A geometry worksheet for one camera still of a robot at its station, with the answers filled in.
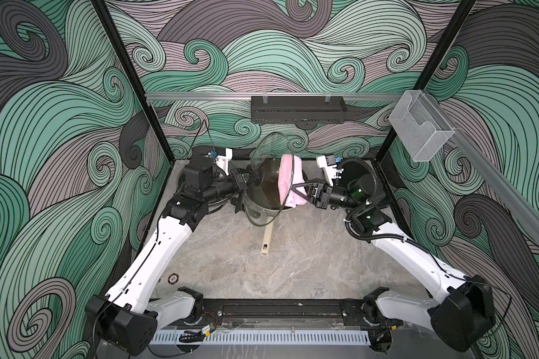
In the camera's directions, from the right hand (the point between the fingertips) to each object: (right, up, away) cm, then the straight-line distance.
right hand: (290, 192), depth 60 cm
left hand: (-9, +6, +5) cm, 12 cm away
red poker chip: (-41, -34, +21) cm, 57 cm away
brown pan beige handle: (-7, -20, +17) cm, 27 cm away
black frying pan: (-31, -10, +41) cm, 52 cm away
